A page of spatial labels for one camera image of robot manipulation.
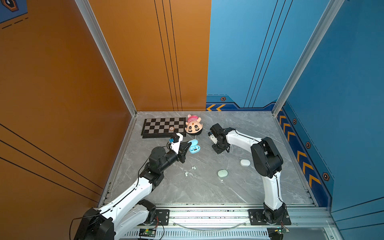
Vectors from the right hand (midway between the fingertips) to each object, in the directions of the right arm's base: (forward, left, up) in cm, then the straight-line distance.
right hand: (218, 149), depth 99 cm
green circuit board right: (-45, -26, 0) cm, 52 cm away
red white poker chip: (+14, +32, +5) cm, 36 cm away
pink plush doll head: (+13, +16, +9) cm, 23 cm away
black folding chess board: (+15, +38, +5) cm, 41 cm away
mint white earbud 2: (-14, +16, +1) cm, 21 cm away
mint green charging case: (-17, -1, +1) cm, 17 cm away
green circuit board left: (-45, +38, -2) cm, 59 cm away
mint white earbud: (-18, +21, +2) cm, 27 cm away
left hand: (-10, +17, +24) cm, 31 cm away
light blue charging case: (-13, +15, +22) cm, 30 cm away
